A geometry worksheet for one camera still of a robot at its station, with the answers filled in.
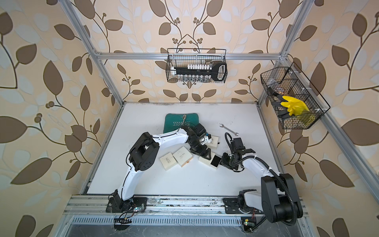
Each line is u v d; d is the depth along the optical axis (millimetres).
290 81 799
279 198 413
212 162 862
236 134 1018
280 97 667
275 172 454
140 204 740
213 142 937
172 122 1023
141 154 550
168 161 866
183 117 1040
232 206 735
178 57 912
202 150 806
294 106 690
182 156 889
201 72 829
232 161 625
